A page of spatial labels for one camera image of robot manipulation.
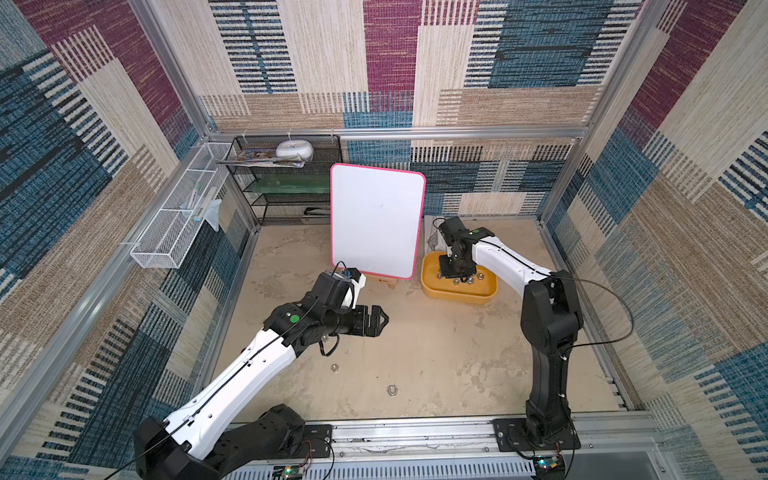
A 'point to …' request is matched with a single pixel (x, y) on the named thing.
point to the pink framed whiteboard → (377, 219)
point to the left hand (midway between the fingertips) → (373, 316)
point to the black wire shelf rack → (289, 196)
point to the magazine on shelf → (264, 157)
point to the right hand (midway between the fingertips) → (449, 269)
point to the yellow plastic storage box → (480, 288)
